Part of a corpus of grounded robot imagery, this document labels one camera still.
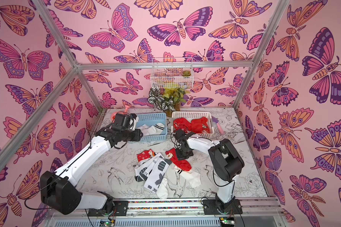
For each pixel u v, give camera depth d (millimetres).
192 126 1034
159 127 1061
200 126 1030
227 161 486
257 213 758
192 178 839
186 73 923
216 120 1114
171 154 923
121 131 615
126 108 1080
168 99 947
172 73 955
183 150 779
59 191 399
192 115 1095
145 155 922
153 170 833
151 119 1095
